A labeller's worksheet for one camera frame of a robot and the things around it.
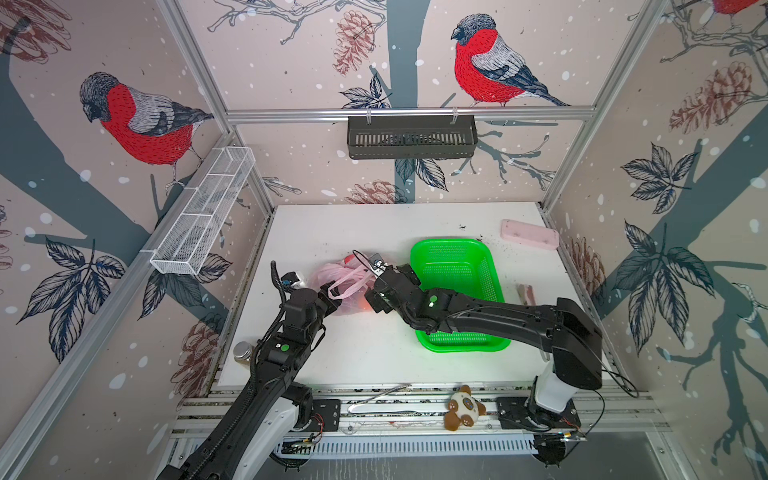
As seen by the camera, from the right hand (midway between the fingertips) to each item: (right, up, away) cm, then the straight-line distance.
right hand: (380, 281), depth 81 cm
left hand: (-14, -1, -1) cm, 14 cm away
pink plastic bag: (-8, +2, -6) cm, 10 cm away
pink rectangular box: (+56, +12, +27) cm, 63 cm away
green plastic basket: (+29, +1, +23) cm, 37 cm away
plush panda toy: (+21, -30, -8) cm, 38 cm away
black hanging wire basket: (+10, +47, +23) cm, 54 cm away
